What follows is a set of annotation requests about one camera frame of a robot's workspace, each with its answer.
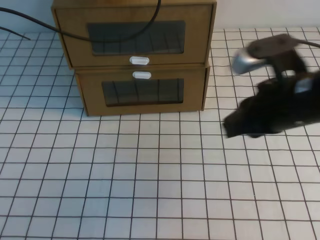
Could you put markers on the brown shoebox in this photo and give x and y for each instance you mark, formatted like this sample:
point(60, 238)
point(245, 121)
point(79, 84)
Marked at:
point(105, 33)
point(109, 91)

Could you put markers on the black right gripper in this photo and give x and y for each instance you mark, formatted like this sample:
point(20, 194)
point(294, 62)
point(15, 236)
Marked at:
point(270, 111)

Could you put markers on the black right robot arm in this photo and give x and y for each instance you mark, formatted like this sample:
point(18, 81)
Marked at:
point(308, 102)

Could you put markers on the white oval handle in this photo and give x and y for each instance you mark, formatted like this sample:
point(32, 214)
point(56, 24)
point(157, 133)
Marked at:
point(142, 75)
point(139, 60)

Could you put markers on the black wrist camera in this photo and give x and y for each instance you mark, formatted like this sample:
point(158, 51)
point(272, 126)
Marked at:
point(276, 51)

